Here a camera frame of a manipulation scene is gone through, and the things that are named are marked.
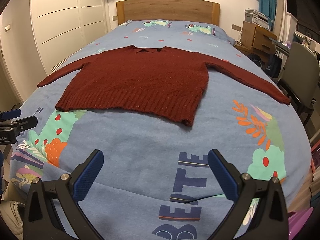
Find wooden nightstand drawers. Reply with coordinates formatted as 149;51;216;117
240;21;277;54

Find white wardrobe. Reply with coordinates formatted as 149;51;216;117
30;0;107;74

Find dark blue bag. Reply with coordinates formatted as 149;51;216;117
265;53;282;79

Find glass desk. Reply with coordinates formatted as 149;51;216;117
269;37;319;61

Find wooden headboard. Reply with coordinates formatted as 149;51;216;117
116;0;220;25

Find purple plastic object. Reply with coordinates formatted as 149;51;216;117
288;207;313;240

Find grey desk chair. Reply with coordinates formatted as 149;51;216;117
278;42;319;125

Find dark red knitted sweater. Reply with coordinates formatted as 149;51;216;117
39;46;289;126

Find pink framed tray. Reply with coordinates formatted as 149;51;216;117
311;141;320;180

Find blue patterned bed cover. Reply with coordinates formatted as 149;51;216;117
10;20;311;239

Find white storage box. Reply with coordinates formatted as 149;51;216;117
244;9;270;30

